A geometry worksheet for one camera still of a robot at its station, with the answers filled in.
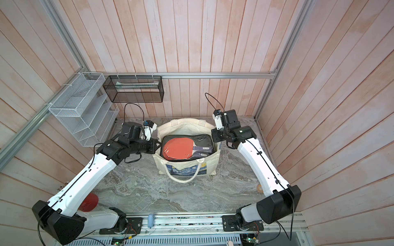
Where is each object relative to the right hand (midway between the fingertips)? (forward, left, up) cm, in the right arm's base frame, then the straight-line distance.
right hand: (215, 131), depth 79 cm
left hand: (-10, +27, -1) cm, 29 cm away
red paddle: (-7, +19, -5) cm, 21 cm away
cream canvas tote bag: (-19, +8, -3) cm, 21 cm away
